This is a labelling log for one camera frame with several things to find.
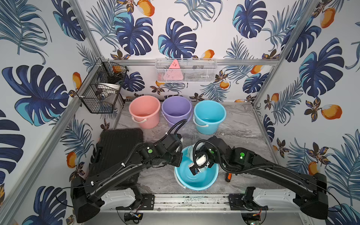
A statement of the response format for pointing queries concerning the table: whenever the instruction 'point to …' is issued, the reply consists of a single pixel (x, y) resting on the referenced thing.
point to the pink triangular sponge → (174, 72)
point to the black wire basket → (99, 92)
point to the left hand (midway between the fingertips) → (183, 160)
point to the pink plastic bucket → (145, 109)
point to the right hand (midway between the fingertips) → (196, 145)
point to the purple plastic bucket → (176, 108)
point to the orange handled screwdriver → (228, 176)
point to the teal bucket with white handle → (207, 116)
